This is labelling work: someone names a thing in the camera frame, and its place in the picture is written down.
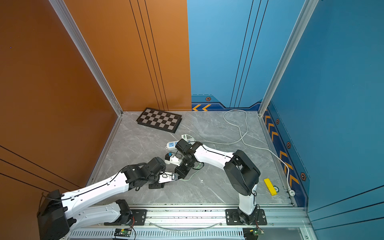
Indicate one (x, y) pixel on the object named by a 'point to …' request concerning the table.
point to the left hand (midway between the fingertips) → (165, 172)
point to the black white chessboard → (160, 119)
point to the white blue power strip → (171, 145)
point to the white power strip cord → (291, 192)
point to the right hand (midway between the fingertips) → (176, 177)
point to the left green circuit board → (122, 232)
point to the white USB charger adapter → (184, 137)
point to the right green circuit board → (258, 231)
